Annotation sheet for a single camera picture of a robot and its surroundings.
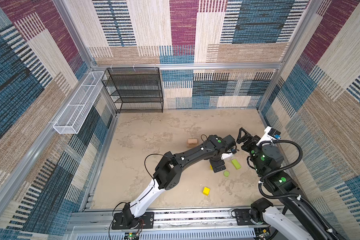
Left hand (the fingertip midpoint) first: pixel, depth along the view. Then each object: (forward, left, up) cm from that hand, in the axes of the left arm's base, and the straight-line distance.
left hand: (215, 160), depth 87 cm
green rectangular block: (0, -13, -6) cm, 15 cm away
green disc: (-6, -6, -5) cm, 10 cm away
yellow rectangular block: (-7, +4, +5) cm, 9 cm away
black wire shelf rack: (+50, +52, +12) cm, 73 cm away
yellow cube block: (-16, +7, -5) cm, 18 cm away
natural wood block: (+16, +12, -4) cm, 20 cm away
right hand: (+2, -11, +22) cm, 25 cm away
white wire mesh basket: (+7, +70, +27) cm, 76 cm away
